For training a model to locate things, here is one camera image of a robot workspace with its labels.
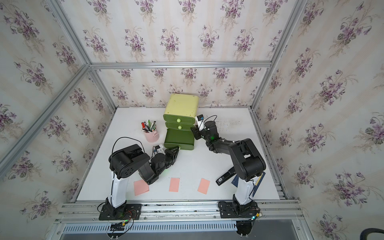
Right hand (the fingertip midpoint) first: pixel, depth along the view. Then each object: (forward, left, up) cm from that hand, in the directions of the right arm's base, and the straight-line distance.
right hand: (195, 126), depth 95 cm
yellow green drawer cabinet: (+9, +6, +11) cm, 16 cm away
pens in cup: (0, +31, -1) cm, 31 cm away
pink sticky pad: (-35, +30, -9) cm, 47 cm away
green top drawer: (-1, +9, +9) cm, 13 cm away
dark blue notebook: (-32, -23, -10) cm, 40 cm away
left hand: (-13, +8, -6) cm, 17 cm away
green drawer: (0, +10, +2) cm, 10 cm away
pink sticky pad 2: (-33, +11, -10) cm, 36 cm away
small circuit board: (-53, +38, -13) cm, 66 cm away
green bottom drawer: (-5, +7, -7) cm, 12 cm away
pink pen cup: (-6, +28, -4) cm, 29 cm away
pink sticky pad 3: (-33, -5, -11) cm, 36 cm away
